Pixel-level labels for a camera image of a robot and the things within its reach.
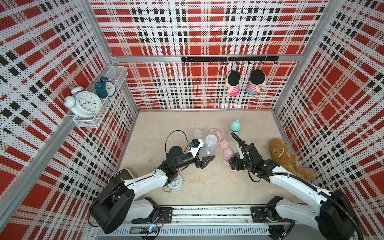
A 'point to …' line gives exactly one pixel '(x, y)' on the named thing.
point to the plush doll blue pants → (258, 77)
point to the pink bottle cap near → (227, 153)
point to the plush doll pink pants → (232, 79)
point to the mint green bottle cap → (235, 126)
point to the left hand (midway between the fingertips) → (212, 150)
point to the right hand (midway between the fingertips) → (237, 160)
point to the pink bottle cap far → (223, 144)
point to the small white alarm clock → (176, 185)
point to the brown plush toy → (282, 154)
